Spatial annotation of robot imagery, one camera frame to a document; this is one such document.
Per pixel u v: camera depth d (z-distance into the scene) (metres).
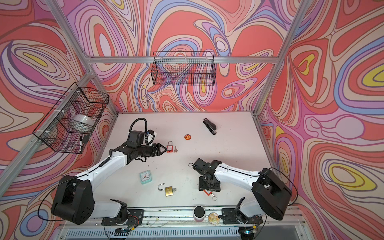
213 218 0.73
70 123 0.69
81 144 0.72
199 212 0.71
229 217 0.73
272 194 0.42
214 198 0.80
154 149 0.75
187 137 1.05
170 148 0.98
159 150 0.77
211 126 1.07
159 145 0.78
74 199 0.42
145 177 0.85
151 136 0.78
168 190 0.81
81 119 0.73
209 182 0.69
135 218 0.73
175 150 0.98
